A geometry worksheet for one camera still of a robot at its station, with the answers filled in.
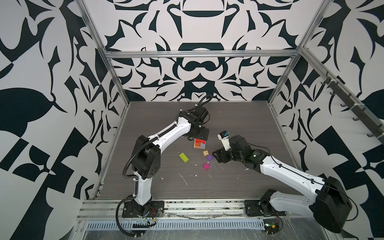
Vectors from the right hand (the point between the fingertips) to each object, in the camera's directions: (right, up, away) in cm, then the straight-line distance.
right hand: (218, 150), depth 81 cm
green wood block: (-19, -6, +10) cm, 22 cm away
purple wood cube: (-3, -6, +10) cm, 12 cm away
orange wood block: (-10, +2, +13) cm, 17 cm away
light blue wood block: (-7, 0, +13) cm, 15 cm away
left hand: (-9, +9, +6) cm, 14 cm away
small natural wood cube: (-6, -4, +11) cm, 13 cm away
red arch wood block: (-6, +2, +14) cm, 16 cm away
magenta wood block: (-5, -11, +7) cm, 14 cm away
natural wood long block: (-10, -1, +12) cm, 16 cm away
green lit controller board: (+24, -33, -10) cm, 42 cm away
